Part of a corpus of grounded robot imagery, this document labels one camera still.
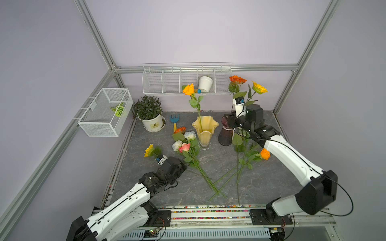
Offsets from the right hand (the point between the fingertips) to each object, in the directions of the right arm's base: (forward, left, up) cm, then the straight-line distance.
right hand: (228, 112), depth 79 cm
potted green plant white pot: (+14, +48, -11) cm, 51 cm away
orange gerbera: (+14, -4, +6) cm, 16 cm away
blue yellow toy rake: (+20, +34, -30) cm, 49 cm away
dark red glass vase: (-2, -1, -21) cm, 21 cm away
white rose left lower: (-4, +30, -26) cm, 40 cm away
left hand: (-23, +24, -19) cm, 38 cm away
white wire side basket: (+2, +67, -3) cm, 67 cm away
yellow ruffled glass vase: (+3, +12, -15) cm, 19 cm away
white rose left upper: (+3, +22, -25) cm, 33 cm away
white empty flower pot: (+23, +12, +2) cm, 26 cm away
